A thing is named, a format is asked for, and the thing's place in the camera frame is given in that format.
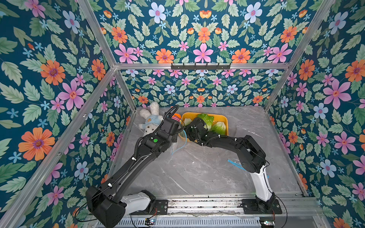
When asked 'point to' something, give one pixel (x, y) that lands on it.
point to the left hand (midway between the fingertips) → (171, 130)
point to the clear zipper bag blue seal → (181, 141)
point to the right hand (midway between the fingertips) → (186, 125)
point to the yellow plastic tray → (187, 117)
